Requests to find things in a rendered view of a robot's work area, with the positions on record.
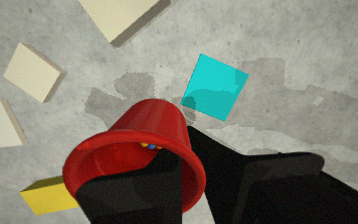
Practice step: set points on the red cup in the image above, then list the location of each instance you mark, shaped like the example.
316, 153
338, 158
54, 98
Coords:
151, 121

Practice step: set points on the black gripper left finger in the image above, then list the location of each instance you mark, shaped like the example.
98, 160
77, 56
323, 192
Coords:
157, 184

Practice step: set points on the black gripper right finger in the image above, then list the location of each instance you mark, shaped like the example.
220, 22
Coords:
229, 173

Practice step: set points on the beige rectangular block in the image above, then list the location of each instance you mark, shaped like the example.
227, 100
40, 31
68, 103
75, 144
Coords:
34, 74

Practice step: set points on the beige flat block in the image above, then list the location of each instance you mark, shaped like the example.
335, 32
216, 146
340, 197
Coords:
119, 20

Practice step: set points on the yellow block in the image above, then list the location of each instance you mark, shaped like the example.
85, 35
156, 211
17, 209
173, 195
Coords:
48, 195

